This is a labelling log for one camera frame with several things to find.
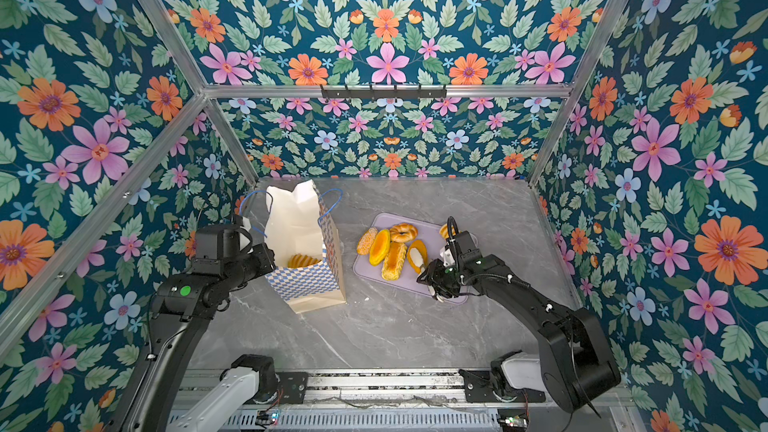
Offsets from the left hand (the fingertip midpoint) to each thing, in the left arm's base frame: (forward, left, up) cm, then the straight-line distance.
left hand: (276, 245), depth 70 cm
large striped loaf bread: (+8, +2, -21) cm, 23 cm away
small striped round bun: (+17, -45, -24) cm, 54 cm away
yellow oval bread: (+10, -23, -21) cm, 33 cm away
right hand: (-3, -35, -18) cm, 39 cm away
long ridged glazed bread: (+6, -27, -23) cm, 36 cm away
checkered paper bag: (+13, +3, -25) cm, 28 cm away
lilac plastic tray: (-13, -43, -6) cm, 46 cm away
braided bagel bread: (+17, -31, -23) cm, 42 cm away
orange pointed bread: (+6, -35, -19) cm, 40 cm away
